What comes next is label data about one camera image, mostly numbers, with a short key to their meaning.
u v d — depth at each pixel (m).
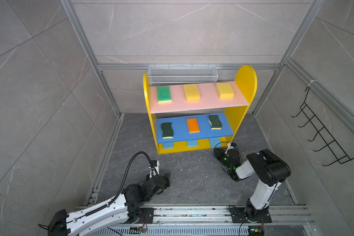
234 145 0.88
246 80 0.67
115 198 0.52
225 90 0.73
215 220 0.73
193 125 0.92
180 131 0.91
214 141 1.00
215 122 0.95
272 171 0.48
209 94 0.74
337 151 0.60
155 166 0.67
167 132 0.90
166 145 0.98
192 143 1.00
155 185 0.57
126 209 0.52
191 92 0.72
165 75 0.98
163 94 0.70
